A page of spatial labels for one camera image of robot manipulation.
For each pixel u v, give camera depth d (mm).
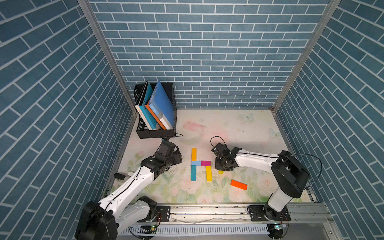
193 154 958
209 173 868
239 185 824
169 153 646
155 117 889
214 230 769
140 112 845
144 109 829
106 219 377
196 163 917
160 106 996
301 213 758
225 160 656
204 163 906
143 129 1062
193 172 871
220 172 877
